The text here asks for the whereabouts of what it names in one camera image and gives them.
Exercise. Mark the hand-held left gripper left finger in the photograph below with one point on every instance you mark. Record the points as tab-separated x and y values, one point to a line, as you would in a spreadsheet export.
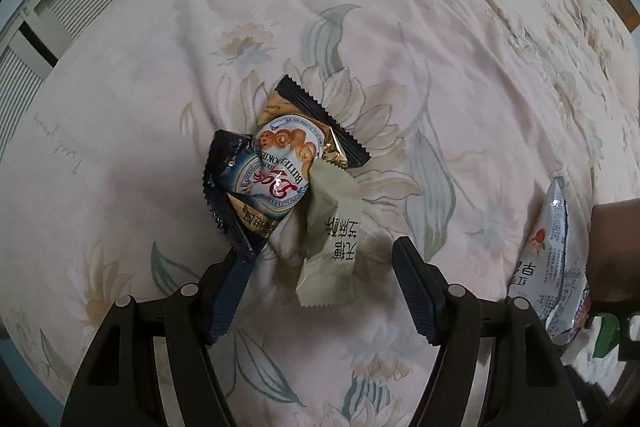
227	307

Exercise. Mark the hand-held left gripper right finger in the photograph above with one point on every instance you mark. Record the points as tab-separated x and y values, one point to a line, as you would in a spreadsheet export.
417	287

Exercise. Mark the beige snack packet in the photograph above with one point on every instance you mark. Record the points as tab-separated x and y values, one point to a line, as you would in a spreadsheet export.
330	232

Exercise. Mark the dark cookie packet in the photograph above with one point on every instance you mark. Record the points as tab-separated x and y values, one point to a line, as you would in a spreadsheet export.
230	179
292	138

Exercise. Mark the light blue snack packet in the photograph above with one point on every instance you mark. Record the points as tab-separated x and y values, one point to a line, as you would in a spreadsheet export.
565	257

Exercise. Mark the bed with floral blanket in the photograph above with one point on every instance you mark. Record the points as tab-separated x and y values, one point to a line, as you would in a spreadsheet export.
150	132

